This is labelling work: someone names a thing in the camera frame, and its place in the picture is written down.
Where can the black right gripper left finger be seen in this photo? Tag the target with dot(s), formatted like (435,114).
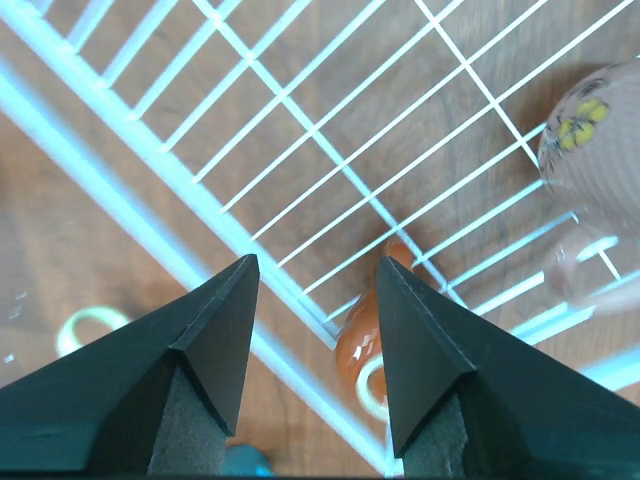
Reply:
(159,395)

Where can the white wire dish rack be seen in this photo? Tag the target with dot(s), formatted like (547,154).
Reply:
(145,145)

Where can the white mug blue handle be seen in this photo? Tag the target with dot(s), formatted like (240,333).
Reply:
(246,460)

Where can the dark brown glazed mug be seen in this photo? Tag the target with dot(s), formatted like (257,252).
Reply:
(358,356)

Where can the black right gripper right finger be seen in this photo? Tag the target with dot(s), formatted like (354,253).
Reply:
(467,398)

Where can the pink floral mug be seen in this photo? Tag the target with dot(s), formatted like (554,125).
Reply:
(588,159)

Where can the beige round ceramic mug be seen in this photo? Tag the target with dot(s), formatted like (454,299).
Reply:
(87,325)

